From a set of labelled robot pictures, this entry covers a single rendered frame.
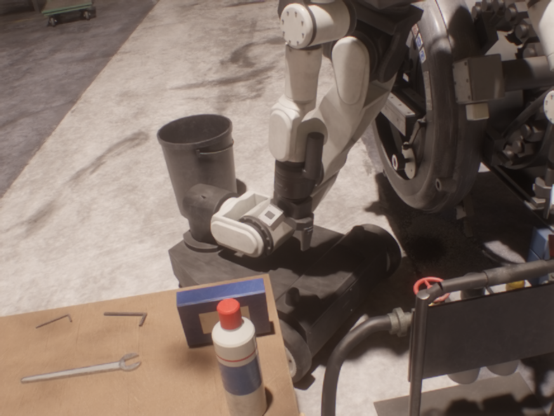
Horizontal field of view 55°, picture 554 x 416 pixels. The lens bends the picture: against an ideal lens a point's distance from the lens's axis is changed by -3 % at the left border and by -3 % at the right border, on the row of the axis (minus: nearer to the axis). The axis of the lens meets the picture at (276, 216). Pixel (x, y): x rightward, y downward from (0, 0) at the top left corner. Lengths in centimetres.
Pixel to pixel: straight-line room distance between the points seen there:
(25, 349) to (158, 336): 28
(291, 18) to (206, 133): 150
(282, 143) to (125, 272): 119
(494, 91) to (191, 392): 93
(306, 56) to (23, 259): 169
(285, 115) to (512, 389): 97
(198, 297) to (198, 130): 153
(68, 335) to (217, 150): 121
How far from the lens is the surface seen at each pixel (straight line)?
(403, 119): 167
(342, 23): 105
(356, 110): 125
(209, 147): 219
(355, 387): 160
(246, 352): 83
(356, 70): 121
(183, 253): 188
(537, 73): 145
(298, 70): 108
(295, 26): 101
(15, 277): 237
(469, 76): 137
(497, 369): 133
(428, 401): 157
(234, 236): 169
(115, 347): 114
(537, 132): 174
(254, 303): 101
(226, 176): 230
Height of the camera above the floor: 122
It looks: 32 degrees down
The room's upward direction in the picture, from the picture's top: 7 degrees counter-clockwise
